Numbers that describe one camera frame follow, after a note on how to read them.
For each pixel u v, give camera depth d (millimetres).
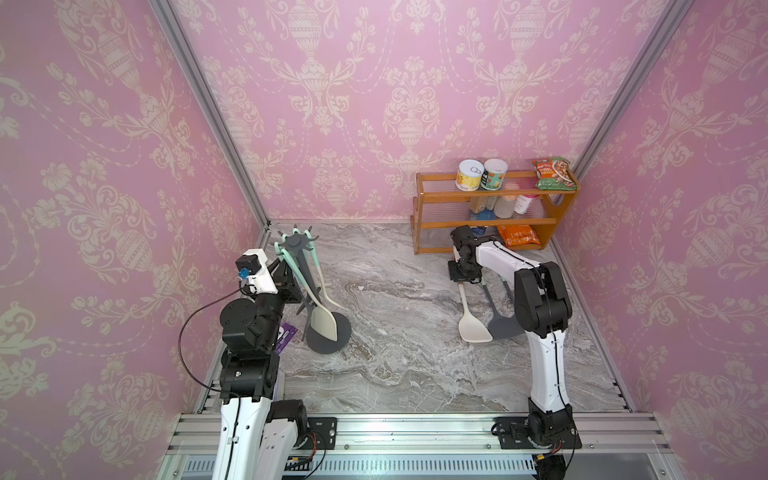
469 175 872
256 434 452
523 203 980
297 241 619
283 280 580
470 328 922
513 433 732
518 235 1119
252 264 515
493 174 872
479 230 1124
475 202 990
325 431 744
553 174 895
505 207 999
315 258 689
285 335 897
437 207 1001
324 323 782
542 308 583
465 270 897
